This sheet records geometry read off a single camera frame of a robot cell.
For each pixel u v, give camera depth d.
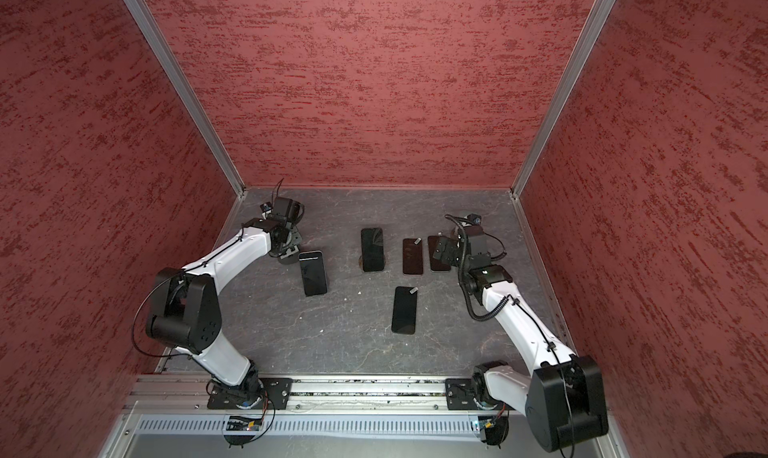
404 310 0.90
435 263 0.79
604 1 0.72
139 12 0.74
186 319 0.46
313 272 0.98
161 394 0.76
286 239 0.71
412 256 1.00
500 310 0.49
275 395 0.74
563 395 0.39
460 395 0.74
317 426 0.77
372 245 0.93
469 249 0.63
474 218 0.74
